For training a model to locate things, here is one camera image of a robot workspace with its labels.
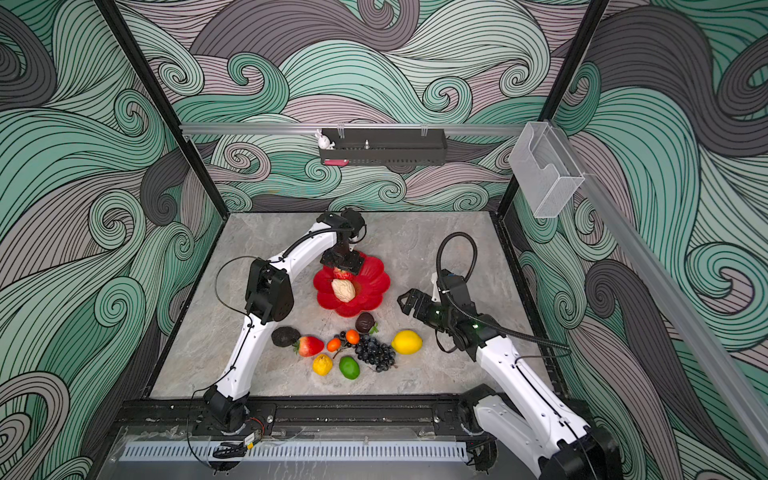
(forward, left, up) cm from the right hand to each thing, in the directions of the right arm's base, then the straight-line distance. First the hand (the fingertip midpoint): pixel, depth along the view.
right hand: (409, 305), depth 79 cm
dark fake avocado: (-5, +35, -9) cm, 37 cm away
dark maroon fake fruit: (-1, +13, -9) cm, 16 cm away
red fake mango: (-8, +28, -10) cm, 31 cm away
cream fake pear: (+10, +19, -9) cm, 23 cm away
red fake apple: (+15, +21, -8) cm, 27 cm away
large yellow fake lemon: (-6, 0, -11) cm, 12 cm away
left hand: (+19, +19, -9) cm, 28 cm away
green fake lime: (-13, +16, -10) cm, 23 cm away
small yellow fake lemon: (-13, +23, -10) cm, 28 cm away
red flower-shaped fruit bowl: (+14, +11, -13) cm, 22 cm away
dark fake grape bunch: (-9, +11, -10) cm, 17 cm away
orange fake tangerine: (-6, +16, -8) cm, 18 cm away
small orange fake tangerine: (-7, +21, -11) cm, 25 cm away
